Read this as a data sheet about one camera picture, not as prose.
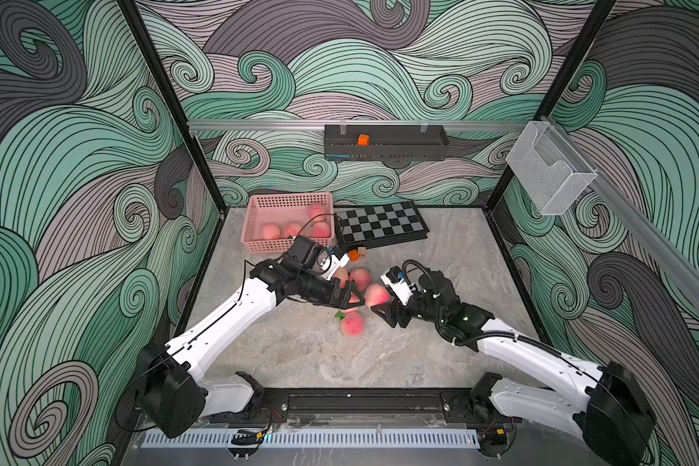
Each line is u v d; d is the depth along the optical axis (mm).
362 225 1104
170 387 379
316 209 1134
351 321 815
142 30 732
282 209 1180
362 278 920
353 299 678
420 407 745
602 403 394
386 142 954
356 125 930
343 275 925
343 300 622
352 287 642
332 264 639
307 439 698
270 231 1045
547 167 773
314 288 626
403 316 684
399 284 667
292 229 1063
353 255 1037
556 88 841
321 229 1033
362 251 1037
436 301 581
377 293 743
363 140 885
